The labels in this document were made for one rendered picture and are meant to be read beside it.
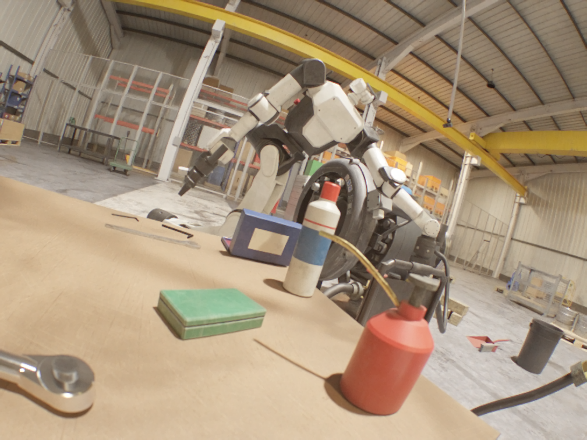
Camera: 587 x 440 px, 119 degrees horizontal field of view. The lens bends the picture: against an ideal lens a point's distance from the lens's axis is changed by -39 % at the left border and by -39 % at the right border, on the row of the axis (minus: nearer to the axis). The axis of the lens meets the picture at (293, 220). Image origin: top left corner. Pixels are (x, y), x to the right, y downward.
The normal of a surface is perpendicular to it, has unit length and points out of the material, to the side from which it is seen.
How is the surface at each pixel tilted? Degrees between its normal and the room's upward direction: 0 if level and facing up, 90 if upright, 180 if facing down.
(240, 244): 102
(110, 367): 0
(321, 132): 114
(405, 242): 89
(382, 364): 90
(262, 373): 0
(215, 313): 0
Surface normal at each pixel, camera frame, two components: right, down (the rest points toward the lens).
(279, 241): 0.32, 0.40
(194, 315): 0.30, -0.95
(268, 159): -0.33, -0.03
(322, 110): 0.15, 0.55
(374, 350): -0.79, -0.21
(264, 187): -0.56, 0.29
